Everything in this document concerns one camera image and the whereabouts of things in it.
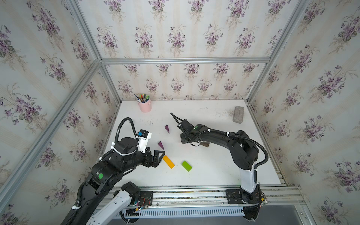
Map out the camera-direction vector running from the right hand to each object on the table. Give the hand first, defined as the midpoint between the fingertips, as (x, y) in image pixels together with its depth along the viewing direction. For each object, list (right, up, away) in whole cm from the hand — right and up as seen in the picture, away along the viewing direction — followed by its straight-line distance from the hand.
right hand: (187, 138), depth 93 cm
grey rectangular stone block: (+41, +16, +14) cm, 46 cm away
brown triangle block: (+12, -3, -2) cm, 12 cm away
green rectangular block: (-1, -15, -9) cm, 18 cm away
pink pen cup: (-33, +22, +17) cm, 43 cm away
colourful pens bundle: (-34, +29, +13) cm, 47 cm away
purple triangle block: (-15, +6, +7) cm, 18 cm away
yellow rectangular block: (-12, -14, -6) cm, 19 cm away
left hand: (-15, -1, -29) cm, 33 cm away
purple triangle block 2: (-18, -4, -1) cm, 19 cm away
